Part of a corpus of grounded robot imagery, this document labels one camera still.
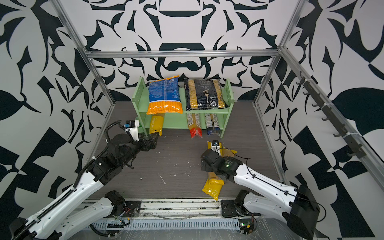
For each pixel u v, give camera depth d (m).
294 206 0.41
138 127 0.64
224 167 0.56
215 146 0.70
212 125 0.89
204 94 0.79
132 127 0.62
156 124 0.89
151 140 0.64
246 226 0.71
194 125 0.87
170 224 0.65
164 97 0.77
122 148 0.53
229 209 0.74
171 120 0.95
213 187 0.79
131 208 0.73
